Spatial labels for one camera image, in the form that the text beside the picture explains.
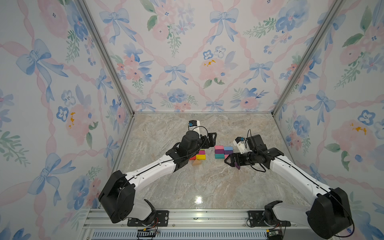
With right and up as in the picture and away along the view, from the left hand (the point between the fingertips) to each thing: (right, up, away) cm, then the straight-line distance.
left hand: (213, 134), depth 77 cm
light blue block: (+13, -10, +22) cm, 28 cm away
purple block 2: (+12, -13, +20) cm, 27 cm away
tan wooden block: (-8, -18, +15) cm, 25 cm away
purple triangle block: (+11, -15, -5) cm, 19 cm away
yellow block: (-5, -15, +18) cm, 24 cm away
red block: (-10, -16, +15) cm, 24 cm away
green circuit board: (+28, -48, -4) cm, 56 cm away
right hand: (+12, -14, +5) cm, 19 cm away
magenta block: (-5, -13, +20) cm, 24 cm away
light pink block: (+7, -10, +24) cm, 27 cm away
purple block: (+7, -12, +21) cm, 25 cm away
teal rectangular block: (+6, -15, +21) cm, 27 cm away
